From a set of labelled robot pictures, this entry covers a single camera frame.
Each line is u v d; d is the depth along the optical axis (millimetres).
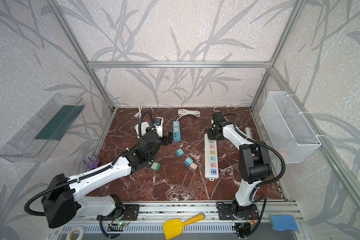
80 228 692
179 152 937
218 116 753
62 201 387
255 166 481
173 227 693
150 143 557
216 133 707
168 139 680
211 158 907
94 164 912
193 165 887
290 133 619
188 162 889
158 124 641
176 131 1083
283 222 694
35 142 641
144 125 1079
